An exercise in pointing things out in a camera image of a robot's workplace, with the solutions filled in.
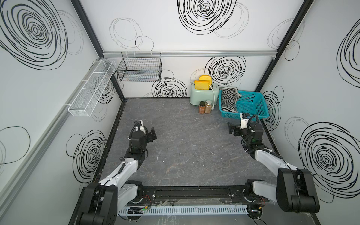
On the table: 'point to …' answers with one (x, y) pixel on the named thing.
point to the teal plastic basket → (251, 102)
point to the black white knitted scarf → (229, 96)
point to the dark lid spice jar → (202, 107)
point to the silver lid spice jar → (208, 107)
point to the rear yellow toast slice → (206, 78)
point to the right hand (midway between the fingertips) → (236, 122)
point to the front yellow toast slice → (202, 85)
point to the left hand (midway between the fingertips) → (145, 128)
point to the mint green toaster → (198, 95)
